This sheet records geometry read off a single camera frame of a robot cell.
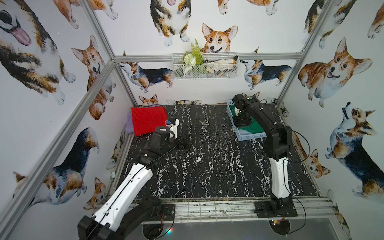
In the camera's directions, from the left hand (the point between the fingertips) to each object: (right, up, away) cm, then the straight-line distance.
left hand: (188, 132), depth 75 cm
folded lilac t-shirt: (-45, 0, +31) cm, 55 cm away
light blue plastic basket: (+33, -4, +21) cm, 40 cm away
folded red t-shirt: (-33, +6, +32) cm, 47 cm away
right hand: (+29, +4, +20) cm, 35 cm away
